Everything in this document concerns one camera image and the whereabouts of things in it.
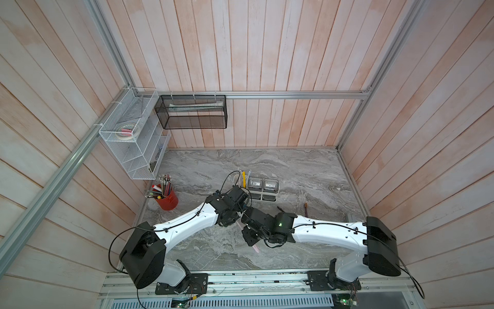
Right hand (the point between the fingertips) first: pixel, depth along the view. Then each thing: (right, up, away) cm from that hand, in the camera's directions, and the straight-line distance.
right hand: (243, 233), depth 77 cm
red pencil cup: (-35, +10, +12) cm, 38 cm away
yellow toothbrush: (+1, +21, +11) cm, 24 cm away
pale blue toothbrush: (+4, +24, +37) cm, 44 cm away
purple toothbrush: (+31, +5, +16) cm, 35 cm away
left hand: (-2, +5, +6) cm, 9 cm away
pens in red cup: (-37, +16, +11) cm, 42 cm away
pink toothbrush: (+5, -5, -4) cm, 8 cm away
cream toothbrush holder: (+9, +16, +14) cm, 23 cm away
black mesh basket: (-24, +54, +14) cm, 61 cm away
